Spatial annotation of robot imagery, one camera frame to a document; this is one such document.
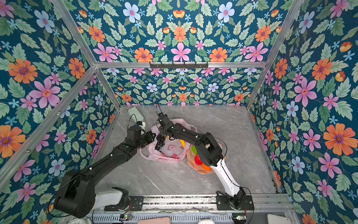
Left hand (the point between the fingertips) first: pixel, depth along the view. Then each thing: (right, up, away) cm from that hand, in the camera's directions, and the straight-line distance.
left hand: (158, 130), depth 84 cm
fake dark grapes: (-1, -9, +10) cm, 13 cm away
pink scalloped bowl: (+20, -18, +2) cm, 27 cm away
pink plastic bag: (+8, -14, +9) cm, 19 cm away
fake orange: (+29, -22, -3) cm, 37 cm away
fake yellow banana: (+15, -10, +11) cm, 21 cm away
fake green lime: (+23, -12, +2) cm, 26 cm away
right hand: (+1, +2, +14) cm, 15 cm away
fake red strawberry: (+24, -18, -2) cm, 30 cm away
